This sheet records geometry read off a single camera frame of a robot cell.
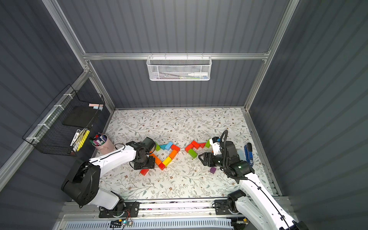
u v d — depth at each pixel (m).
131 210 0.72
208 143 0.96
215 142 0.70
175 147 0.96
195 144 0.96
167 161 0.89
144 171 0.86
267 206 0.43
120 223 0.71
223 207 0.74
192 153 0.94
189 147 0.96
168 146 0.95
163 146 0.95
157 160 0.90
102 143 0.87
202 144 0.96
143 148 0.66
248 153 0.91
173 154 0.94
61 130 0.72
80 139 0.62
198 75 0.92
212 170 0.85
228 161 0.58
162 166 0.87
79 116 0.75
